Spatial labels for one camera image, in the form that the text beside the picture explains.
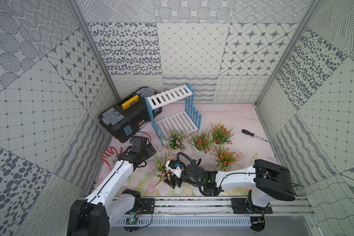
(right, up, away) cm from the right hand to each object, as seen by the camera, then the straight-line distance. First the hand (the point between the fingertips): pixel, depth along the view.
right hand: (166, 170), depth 74 cm
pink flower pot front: (0, +2, -10) cm, 10 cm away
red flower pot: (+19, +14, +7) cm, 25 cm away
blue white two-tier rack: (+12, +24, +33) cm, 43 cm away
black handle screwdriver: (+56, +16, +29) cm, 65 cm away
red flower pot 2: (+32, +16, +12) cm, 38 cm away
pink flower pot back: (+5, +14, +7) cm, 16 cm away
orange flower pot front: (+31, +6, +2) cm, 32 cm away
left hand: (-9, +8, +10) cm, 15 cm away
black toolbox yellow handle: (-26, +29, +18) cm, 43 cm away
